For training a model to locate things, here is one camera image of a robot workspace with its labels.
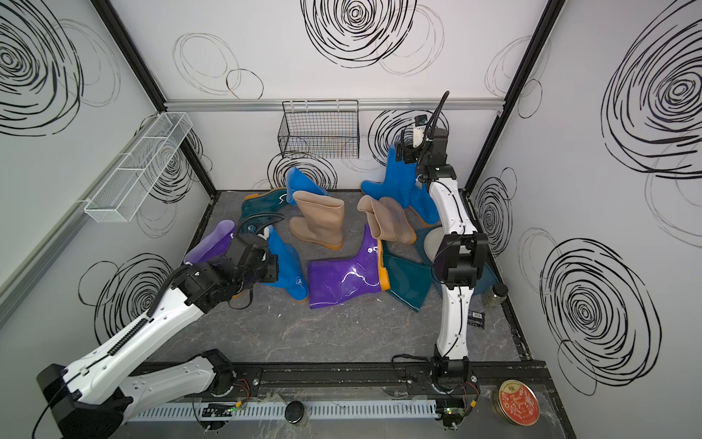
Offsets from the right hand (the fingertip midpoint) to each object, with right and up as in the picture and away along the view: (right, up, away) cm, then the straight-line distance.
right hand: (413, 137), depth 90 cm
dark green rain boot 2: (-2, -48, 0) cm, 48 cm away
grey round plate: (+10, -36, +10) cm, 39 cm away
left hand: (-41, -39, -15) cm, 58 cm away
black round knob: (-33, -71, -29) cm, 83 cm away
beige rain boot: (-30, -28, -3) cm, 41 cm away
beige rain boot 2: (-9, -28, -2) cm, 29 cm away
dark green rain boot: (-60, -24, +25) cm, 69 cm away
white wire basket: (-82, -21, -18) cm, 87 cm away
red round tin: (+21, -73, -22) cm, 79 cm away
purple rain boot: (-26, -48, +1) cm, 55 cm away
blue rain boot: (-38, -44, -11) cm, 59 cm away
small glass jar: (+24, -51, -8) cm, 56 cm away
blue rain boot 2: (-2, -14, +15) cm, 21 cm away
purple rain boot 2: (-56, -34, -19) cm, 68 cm away
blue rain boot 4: (-40, -14, +6) cm, 43 cm away
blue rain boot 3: (+7, -21, +16) cm, 27 cm away
